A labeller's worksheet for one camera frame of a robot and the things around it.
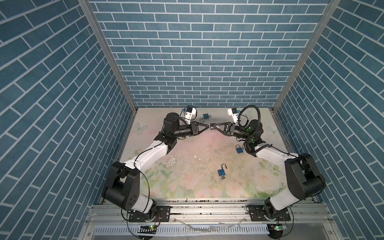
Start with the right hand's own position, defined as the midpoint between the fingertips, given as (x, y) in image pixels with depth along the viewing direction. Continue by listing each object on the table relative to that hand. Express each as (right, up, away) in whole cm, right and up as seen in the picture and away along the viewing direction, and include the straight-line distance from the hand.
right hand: (212, 127), depth 73 cm
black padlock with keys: (0, 0, +1) cm, 1 cm away
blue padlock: (-1, +7, +43) cm, 43 cm away
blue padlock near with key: (+7, -27, +14) cm, 31 cm away
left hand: (-2, -1, 0) cm, 2 cm away
